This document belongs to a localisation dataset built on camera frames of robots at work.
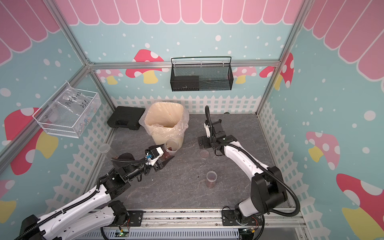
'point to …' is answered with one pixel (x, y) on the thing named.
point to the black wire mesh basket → (201, 77)
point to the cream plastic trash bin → (163, 120)
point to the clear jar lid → (204, 154)
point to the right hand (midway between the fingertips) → (206, 138)
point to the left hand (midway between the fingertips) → (169, 150)
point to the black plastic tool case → (126, 117)
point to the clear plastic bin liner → (186, 120)
